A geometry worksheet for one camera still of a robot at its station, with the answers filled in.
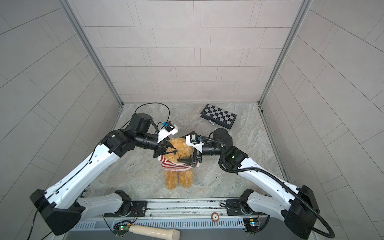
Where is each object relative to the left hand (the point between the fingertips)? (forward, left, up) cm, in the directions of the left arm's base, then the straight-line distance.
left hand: (180, 148), depth 62 cm
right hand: (-1, -1, 0) cm, 1 cm away
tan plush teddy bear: (-8, -1, -16) cm, 17 cm away
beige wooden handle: (-28, +6, -23) cm, 36 cm away
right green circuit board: (-24, -33, -28) cm, 49 cm away
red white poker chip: (-22, -16, -27) cm, 38 cm away
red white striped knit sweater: (-5, +3, -8) cm, 10 cm away
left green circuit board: (-27, +26, -25) cm, 45 cm away
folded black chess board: (+37, -24, -26) cm, 51 cm away
